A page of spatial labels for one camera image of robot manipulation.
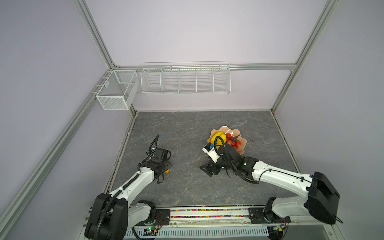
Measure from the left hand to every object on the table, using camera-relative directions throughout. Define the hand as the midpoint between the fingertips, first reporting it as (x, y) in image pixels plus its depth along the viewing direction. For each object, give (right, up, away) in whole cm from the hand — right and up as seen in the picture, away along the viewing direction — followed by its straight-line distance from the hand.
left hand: (165, 166), depth 88 cm
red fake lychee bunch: (+43, +15, +10) cm, 46 cm away
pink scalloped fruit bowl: (+44, +20, +15) cm, 51 cm away
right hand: (+23, +5, -9) cm, 25 cm away
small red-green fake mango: (+1, -3, -1) cm, 3 cm away
